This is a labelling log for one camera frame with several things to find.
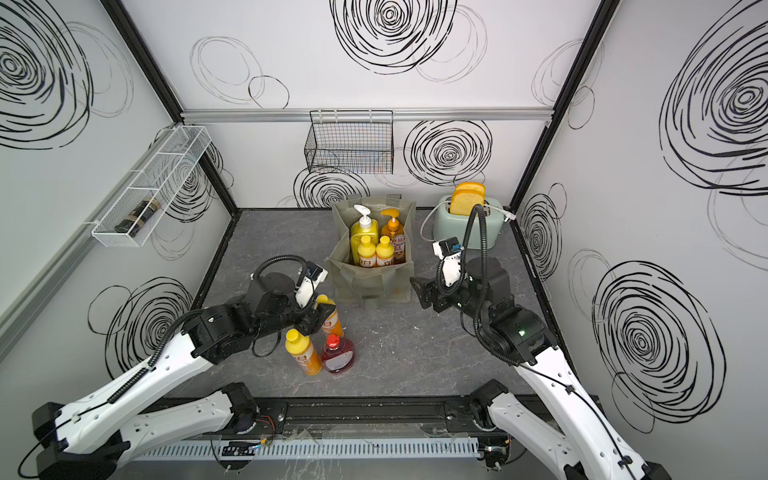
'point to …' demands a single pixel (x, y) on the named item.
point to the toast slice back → (470, 186)
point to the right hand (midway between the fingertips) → (428, 275)
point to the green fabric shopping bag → (391, 284)
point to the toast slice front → (462, 201)
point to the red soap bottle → (338, 355)
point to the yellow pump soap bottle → (364, 226)
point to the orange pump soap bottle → (395, 232)
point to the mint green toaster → (448, 226)
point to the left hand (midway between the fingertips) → (325, 301)
